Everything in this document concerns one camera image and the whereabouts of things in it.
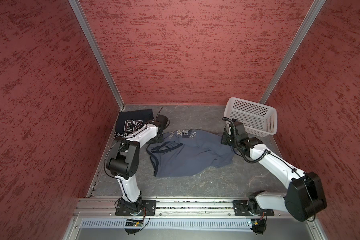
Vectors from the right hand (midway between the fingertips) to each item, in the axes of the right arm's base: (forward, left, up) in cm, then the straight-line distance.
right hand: (222, 139), depth 87 cm
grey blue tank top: (-2, +21, -10) cm, 23 cm away
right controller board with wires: (-41, -13, -13) cm, 45 cm away
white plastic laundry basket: (+25, -36, -13) cm, 46 cm away
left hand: (+3, +43, -7) cm, 43 cm away
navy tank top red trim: (+22, +62, -8) cm, 66 cm away
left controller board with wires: (-38, +49, -14) cm, 64 cm away
